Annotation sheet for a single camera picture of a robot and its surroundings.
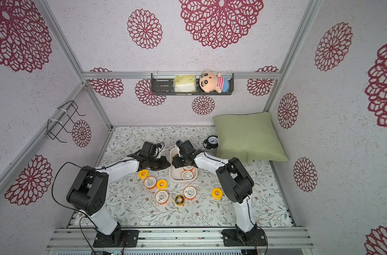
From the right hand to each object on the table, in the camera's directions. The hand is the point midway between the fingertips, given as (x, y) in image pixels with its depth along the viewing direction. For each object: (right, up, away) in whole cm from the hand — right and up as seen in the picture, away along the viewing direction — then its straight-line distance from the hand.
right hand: (174, 160), depth 95 cm
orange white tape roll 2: (+8, -5, 0) cm, 9 cm away
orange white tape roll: (-14, -12, -4) cm, 19 cm away
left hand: (-2, -3, -2) cm, 4 cm away
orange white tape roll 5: (+7, -9, 0) cm, 12 cm away
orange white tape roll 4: (+9, -17, -7) cm, 21 cm away
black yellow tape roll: (+4, -21, -9) cm, 23 cm away
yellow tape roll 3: (+24, -18, -7) cm, 31 cm away
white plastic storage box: (0, -9, +2) cm, 9 cm away
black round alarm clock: (+24, +11, +14) cm, 30 cm away
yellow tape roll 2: (-7, -13, -4) cm, 16 cm away
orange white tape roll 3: (-6, -19, -8) cm, 22 cm away
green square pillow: (+44, +14, +1) cm, 46 cm away
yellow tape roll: (-19, -9, 0) cm, 21 cm away
